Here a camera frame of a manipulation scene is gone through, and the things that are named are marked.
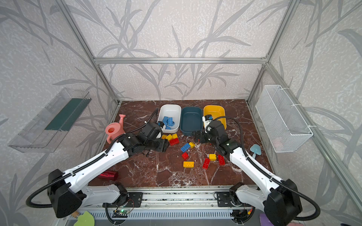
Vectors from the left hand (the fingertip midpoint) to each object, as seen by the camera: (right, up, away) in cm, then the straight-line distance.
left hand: (165, 144), depth 77 cm
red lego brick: (+2, -2, +19) cm, 19 cm away
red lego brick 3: (+33, -12, +9) cm, 36 cm away
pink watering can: (-35, +7, +13) cm, 38 cm away
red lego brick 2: (+24, -14, +9) cm, 29 cm away
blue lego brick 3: (+24, +15, -8) cm, 29 cm away
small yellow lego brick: (+15, -4, +16) cm, 22 cm away
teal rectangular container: (+15, +12, +33) cm, 38 cm away
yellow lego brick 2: (+13, -14, +8) cm, 21 cm away
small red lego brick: (+11, -9, +9) cm, 17 cm away
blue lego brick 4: (+10, -6, +15) cm, 19 cm away
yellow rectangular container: (+34, +19, +31) cm, 50 cm away
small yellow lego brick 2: (+28, -10, +10) cm, 31 cm away
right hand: (+18, +7, +3) cm, 20 cm away
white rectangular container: (-2, +19, +32) cm, 38 cm away
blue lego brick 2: (-1, +11, +25) cm, 27 cm away
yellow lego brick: (+3, +1, +20) cm, 20 cm away
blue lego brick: (-5, +11, +27) cm, 30 cm away
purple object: (+50, -35, -10) cm, 61 cm away
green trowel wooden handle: (-38, -35, -8) cm, 53 cm away
